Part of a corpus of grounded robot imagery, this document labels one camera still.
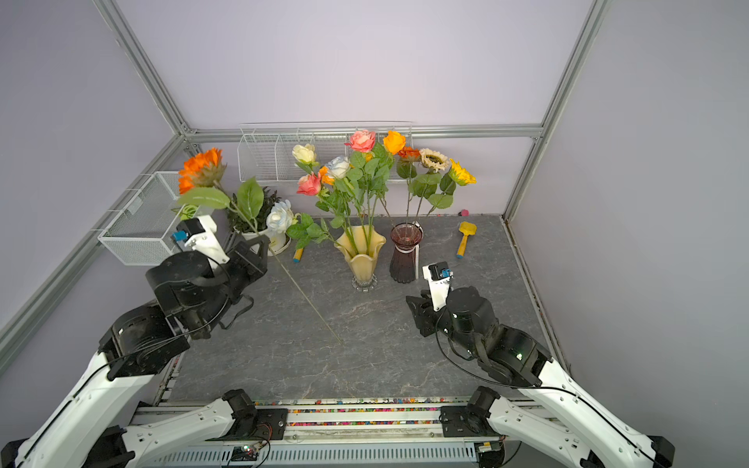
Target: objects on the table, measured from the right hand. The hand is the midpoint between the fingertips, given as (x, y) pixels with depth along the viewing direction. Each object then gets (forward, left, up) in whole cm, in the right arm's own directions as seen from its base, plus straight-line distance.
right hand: (413, 295), depth 66 cm
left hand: (+3, +29, +15) cm, 33 cm away
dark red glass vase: (+23, 0, -17) cm, 29 cm away
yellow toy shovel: (+44, -26, -27) cm, 58 cm away
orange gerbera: (+39, 0, +6) cm, 40 cm away
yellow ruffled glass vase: (+25, +14, -12) cm, 31 cm away
